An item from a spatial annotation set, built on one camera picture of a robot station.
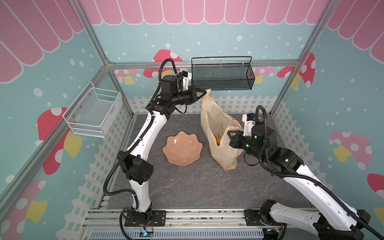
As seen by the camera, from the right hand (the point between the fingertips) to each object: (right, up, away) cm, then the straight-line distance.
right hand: (226, 132), depth 65 cm
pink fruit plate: (-22, -12, +34) cm, 42 cm away
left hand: (-8, +18, +6) cm, 20 cm away
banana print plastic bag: (0, +5, +32) cm, 33 cm away
